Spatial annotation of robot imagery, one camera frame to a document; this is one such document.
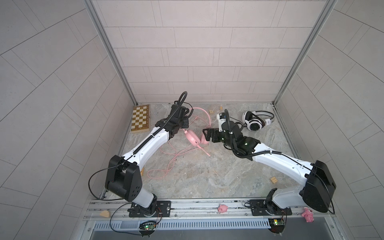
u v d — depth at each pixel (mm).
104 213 683
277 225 679
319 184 398
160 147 541
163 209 706
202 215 705
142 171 819
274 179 791
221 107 1133
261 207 708
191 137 762
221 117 670
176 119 622
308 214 678
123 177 413
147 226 646
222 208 699
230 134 561
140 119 1022
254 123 944
